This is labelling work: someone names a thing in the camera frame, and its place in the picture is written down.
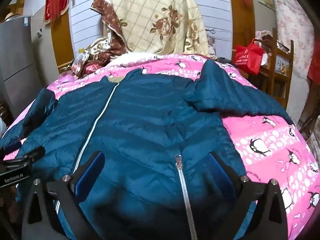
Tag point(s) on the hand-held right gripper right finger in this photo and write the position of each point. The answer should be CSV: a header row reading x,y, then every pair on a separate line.
x,y
220,170

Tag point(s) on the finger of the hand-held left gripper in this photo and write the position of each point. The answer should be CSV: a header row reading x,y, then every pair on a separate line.
x,y
27,155

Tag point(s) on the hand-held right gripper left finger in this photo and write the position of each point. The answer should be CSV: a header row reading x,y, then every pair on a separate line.
x,y
90,172

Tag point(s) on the teal puffer jacket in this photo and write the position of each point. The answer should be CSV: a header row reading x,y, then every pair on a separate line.
x,y
140,120

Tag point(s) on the pink penguin print blanket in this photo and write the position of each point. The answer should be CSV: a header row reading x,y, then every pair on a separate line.
x,y
272,145

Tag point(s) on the grey refrigerator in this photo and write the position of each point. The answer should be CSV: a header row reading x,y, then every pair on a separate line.
x,y
17,67

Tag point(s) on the clear plastic wrapper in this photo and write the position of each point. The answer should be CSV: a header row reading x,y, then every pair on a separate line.
x,y
81,61

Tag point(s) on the wooden chair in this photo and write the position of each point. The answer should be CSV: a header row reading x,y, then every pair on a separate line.
x,y
281,72

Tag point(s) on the red shopping bag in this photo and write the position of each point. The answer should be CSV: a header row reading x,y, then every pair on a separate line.
x,y
247,57

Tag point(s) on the red hanging cloth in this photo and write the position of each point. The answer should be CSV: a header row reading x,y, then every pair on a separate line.
x,y
315,68

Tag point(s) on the straw hat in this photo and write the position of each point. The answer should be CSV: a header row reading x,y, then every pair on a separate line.
x,y
11,17

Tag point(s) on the brown floral cloth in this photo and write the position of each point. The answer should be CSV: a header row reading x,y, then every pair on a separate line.
x,y
111,25

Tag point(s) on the red tasselled hanging decoration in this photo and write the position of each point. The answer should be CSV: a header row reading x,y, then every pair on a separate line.
x,y
56,0

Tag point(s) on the pink floral curtain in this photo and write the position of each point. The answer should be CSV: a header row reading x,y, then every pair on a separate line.
x,y
292,25

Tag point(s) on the cream floral quilt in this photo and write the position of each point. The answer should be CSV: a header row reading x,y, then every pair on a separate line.
x,y
155,12

